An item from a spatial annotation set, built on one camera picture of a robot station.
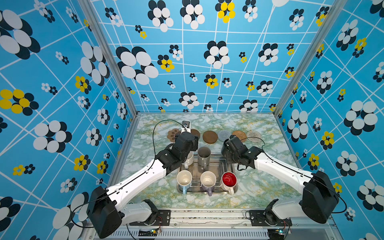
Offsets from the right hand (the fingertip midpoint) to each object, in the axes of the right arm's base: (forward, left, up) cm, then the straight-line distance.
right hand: (230, 155), depth 86 cm
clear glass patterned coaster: (+21, -21, -9) cm, 31 cm away
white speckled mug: (-1, +24, -4) cm, 24 cm away
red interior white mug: (-12, +2, -8) cm, 15 cm away
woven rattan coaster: (+21, -12, -9) cm, 26 cm away
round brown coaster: (+19, +10, -9) cm, 24 cm away
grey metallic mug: (+2, +15, -6) cm, 16 cm away
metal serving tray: (0, +6, -14) cm, 15 cm away
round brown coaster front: (+22, +21, -7) cm, 31 cm away
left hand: (+3, +22, +16) cm, 27 cm away
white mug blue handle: (-11, +27, -8) cm, 30 cm away
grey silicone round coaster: (+20, +1, -8) cm, 22 cm away
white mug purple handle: (-11, +13, -8) cm, 19 cm away
